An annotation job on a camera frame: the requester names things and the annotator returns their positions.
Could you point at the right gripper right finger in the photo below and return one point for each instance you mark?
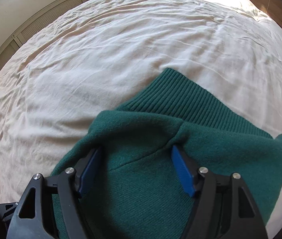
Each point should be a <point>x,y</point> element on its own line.
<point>223,205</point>

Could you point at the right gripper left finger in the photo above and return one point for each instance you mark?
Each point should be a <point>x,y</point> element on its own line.
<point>45,197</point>

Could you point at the dark green knit sweater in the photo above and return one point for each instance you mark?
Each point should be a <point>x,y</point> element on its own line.
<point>170,154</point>

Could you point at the white duvet cover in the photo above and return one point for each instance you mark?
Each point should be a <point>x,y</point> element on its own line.
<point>134,77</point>

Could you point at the wooden headboard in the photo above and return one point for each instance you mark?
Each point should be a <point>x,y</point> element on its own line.
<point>270,5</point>

